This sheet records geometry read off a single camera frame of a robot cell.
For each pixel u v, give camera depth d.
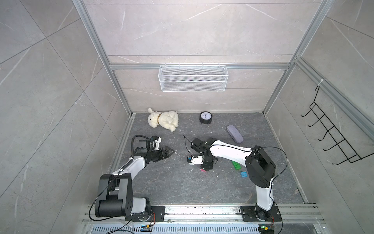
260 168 0.49
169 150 0.81
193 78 1.01
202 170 0.86
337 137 0.65
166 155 0.78
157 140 0.83
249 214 0.73
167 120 1.02
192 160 0.80
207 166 0.77
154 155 0.76
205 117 1.14
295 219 0.75
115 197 0.42
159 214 0.73
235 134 1.03
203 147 0.65
